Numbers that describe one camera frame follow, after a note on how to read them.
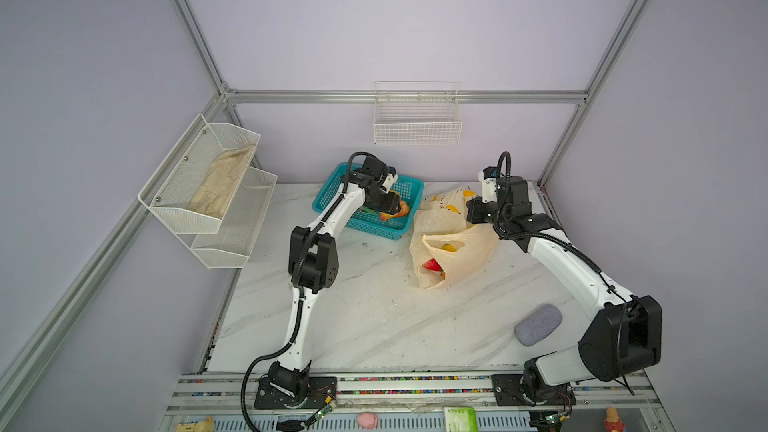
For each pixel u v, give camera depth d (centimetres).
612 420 68
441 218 88
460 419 69
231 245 77
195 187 78
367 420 69
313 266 60
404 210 107
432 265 83
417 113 108
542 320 82
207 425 68
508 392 73
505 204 64
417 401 73
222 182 80
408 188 111
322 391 73
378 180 85
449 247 90
